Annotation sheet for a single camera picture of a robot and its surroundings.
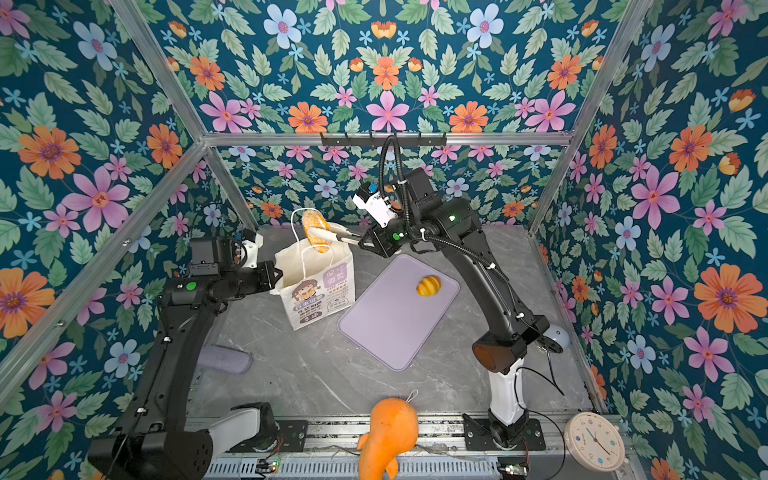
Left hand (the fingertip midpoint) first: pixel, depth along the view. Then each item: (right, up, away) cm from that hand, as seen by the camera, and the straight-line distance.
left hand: (283, 263), depth 72 cm
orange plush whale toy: (+27, -39, -5) cm, 47 cm away
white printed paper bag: (+6, -5, +5) cm, 9 cm away
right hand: (+21, +7, -6) cm, 23 cm away
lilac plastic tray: (+25, -19, +22) cm, 38 cm away
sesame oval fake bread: (+8, +11, -1) cm, 13 cm away
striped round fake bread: (+37, -8, +26) cm, 46 cm away
